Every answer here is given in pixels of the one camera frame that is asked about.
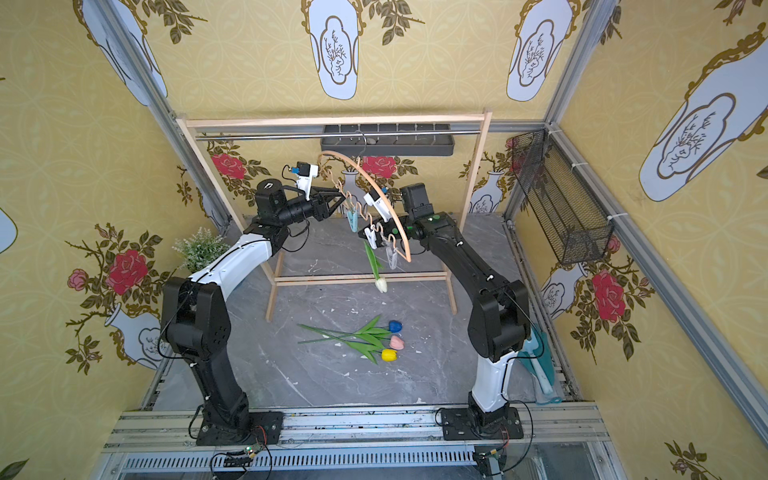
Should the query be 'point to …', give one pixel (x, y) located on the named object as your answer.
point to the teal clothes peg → (353, 218)
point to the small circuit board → (243, 461)
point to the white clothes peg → (371, 236)
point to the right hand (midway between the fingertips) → (359, 237)
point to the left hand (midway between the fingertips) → (347, 194)
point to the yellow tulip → (370, 344)
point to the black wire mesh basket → (576, 225)
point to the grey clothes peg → (392, 257)
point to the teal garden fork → (539, 364)
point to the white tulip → (377, 269)
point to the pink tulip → (396, 342)
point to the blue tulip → (372, 329)
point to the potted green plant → (200, 249)
